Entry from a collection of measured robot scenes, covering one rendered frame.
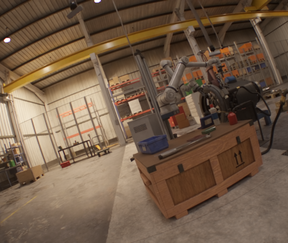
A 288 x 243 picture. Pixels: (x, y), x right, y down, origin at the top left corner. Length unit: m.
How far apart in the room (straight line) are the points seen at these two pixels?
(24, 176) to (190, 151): 7.29
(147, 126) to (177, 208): 1.50
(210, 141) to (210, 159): 0.13
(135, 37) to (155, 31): 1.23
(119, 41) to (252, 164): 9.98
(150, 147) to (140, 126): 1.08
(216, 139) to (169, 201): 0.58
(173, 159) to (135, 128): 1.48
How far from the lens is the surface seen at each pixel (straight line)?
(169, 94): 2.32
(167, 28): 11.50
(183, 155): 1.31
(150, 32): 11.18
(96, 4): 11.00
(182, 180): 1.36
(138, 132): 2.68
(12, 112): 12.40
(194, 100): 6.89
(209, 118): 2.09
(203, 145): 1.38
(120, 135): 9.98
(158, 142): 1.63
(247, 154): 1.67
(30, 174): 7.89
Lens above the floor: 0.76
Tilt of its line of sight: level
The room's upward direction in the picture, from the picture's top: 20 degrees counter-clockwise
